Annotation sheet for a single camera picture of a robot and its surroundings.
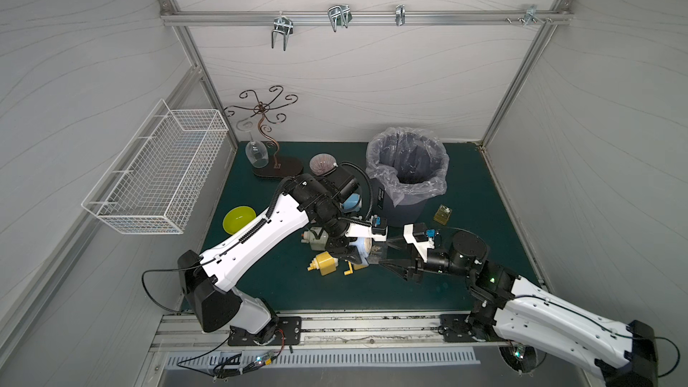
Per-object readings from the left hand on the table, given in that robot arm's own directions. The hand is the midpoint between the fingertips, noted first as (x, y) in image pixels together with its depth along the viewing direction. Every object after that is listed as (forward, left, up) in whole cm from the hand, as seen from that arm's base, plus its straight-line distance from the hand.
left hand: (360, 248), depth 66 cm
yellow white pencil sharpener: (+2, +2, -19) cm, 20 cm away
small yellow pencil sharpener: (+2, +11, -15) cm, 19 cm away
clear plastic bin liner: (+33, -18, -4) cm, 38 cm away
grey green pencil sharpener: (-1, +10, +7) cm, 13 cm away
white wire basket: (+13, +53, +9) cm, 56 cm away
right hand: (-1, -6, +2) cm, 6 cm away
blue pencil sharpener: (-2, -1, +6) cm, 7 cm away
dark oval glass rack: (+44, +33, -20) cm, 59 cm away
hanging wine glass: (+33, +35, -1) cm, 49 cm away
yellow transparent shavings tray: (+23, -31, -22) cm, 45 cm away
